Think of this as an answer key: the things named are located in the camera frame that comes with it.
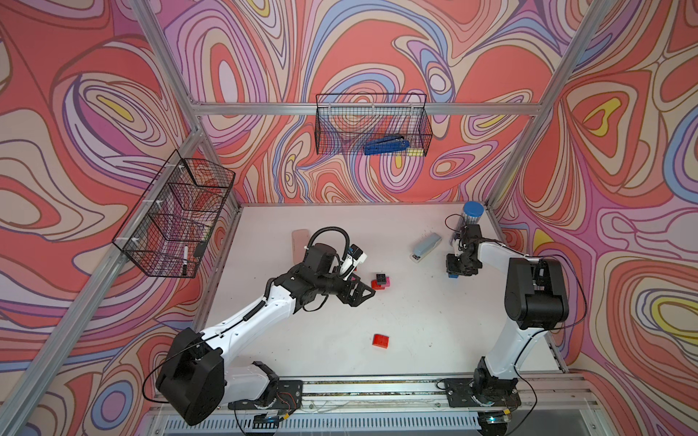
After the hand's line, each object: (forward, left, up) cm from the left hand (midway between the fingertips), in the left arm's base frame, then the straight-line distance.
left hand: (368, 287), depth 76 cm
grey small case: (+24, -23, -12) cm, 35 cm away
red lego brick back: (+9, -4, -15) cm, 18 cm away
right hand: (+14, -33, -17) cm, 40 cm away
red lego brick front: (-10, -4, -16) cm, 19 cm away
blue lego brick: (+12, -32, -14) cm, 37 cm away
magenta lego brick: (+9, -8, -14) cm, 18 cm away
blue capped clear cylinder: (+27, -37, +3) cm, 46 cm away
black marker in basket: (+4, +50, +8) cm, 51 cm away
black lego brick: (+9, -5, -11) cm, 15 cm away
